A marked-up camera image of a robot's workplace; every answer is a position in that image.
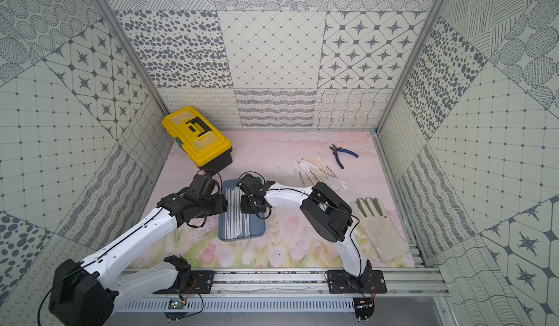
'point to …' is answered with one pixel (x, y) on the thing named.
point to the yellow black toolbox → (208, 148)
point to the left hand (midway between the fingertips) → (222, 200)
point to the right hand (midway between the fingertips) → (247, 211)
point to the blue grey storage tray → (258, 227)
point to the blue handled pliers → (335, 149)
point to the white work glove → (384, 234)
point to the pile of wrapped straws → (316, 172)
